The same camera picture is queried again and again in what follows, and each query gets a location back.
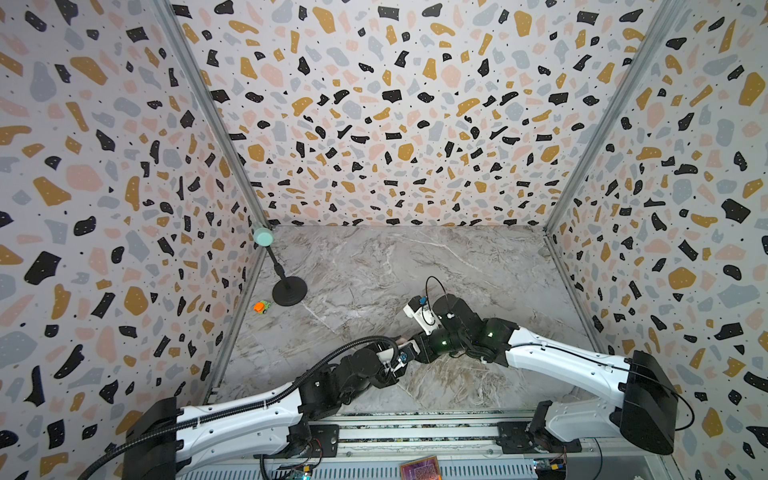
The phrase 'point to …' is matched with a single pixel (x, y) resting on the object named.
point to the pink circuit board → (427, 468)
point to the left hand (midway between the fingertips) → (408, 341)
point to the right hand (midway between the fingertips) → (401, 348)
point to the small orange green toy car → (261, 306)
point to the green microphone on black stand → (289, 291)
